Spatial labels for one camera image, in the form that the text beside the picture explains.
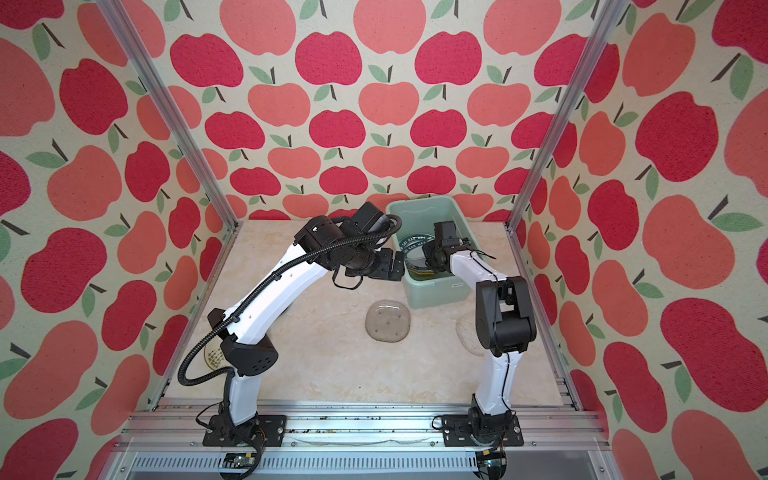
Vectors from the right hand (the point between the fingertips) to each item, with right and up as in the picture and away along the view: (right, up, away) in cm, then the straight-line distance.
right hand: (431, 248), depth 100 cm
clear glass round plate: (+10, -26, -8) cm, 29 cm away
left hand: (-13, -6, -30) cm, 34 cm away
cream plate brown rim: (-66, -32, -14) cm, 74 cm away
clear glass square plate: (-15, -23, -7) cm, 29 cm away
